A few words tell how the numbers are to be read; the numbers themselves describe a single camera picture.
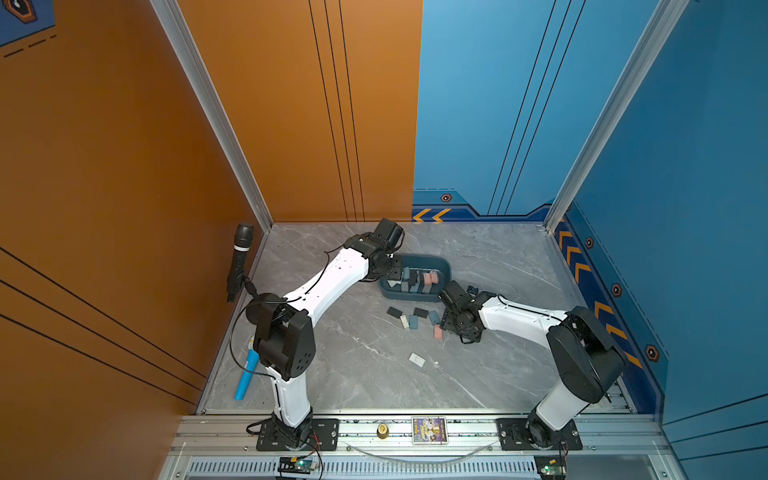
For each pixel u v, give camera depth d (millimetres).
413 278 1020
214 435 755
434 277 1016
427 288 992
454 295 726
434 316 945
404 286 1001
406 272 1027
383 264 656
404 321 932
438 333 892
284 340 478
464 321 671
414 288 994
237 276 787
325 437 733
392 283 1012
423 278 1014
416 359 849
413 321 934
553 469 710
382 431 695
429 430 733
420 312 950
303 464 706
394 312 953
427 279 1010
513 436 725
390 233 685
